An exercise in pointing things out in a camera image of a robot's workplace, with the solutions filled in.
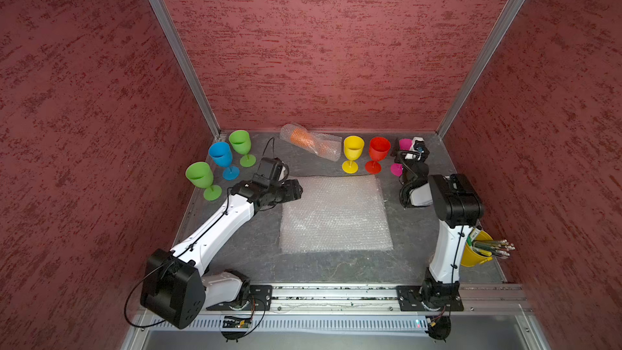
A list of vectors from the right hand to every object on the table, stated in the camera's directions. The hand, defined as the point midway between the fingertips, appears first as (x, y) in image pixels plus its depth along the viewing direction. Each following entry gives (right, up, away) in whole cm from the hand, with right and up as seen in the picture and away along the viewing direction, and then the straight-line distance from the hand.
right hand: (408, 140), depth 96 cm
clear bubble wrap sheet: (-30, -29, -6) cm, 42 cm away
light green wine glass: (-80, -14, -10) cm, 81 cm away
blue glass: (-75, -6, -4) cm, 75 cm away
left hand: (-46, -20, -14) cm, 52 cm away
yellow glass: (-23, -3, 0) cm, 23 cm away
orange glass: (-35, -2, +8) cm, 36 cm away
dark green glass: (-70, 0, +3) cm, 70 cm away
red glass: (-12, -3, -1) cm, 13 cm away
